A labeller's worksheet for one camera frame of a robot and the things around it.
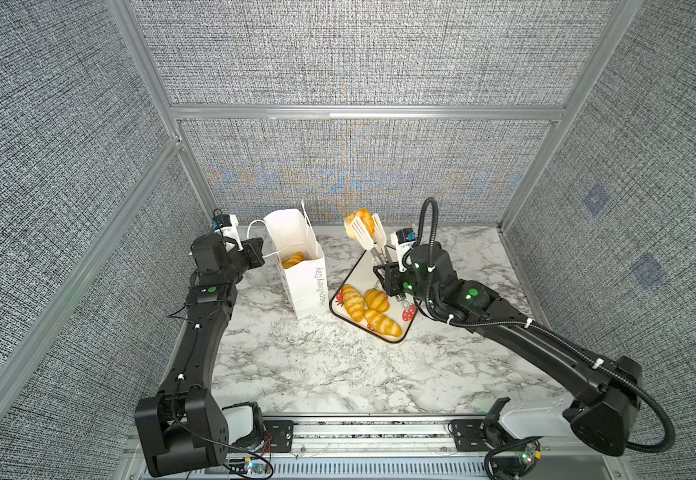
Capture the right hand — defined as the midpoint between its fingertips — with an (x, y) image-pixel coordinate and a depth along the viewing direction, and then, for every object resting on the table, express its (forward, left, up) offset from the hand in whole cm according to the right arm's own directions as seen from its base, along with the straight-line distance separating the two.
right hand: (379, 265), depth 74 cm
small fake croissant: (+4, -1, -23) cm, 24 cm away
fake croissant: (+3, +6, -22) cm, 23 cm away
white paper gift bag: (+18, +26, -6) cm, 32 cm away
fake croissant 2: (-3, -2, -24) cm, 24 cm away
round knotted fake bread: (+9, +3, +7) cm, 12 cm away
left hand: (+8, +31, +1) cm, 32 cm away
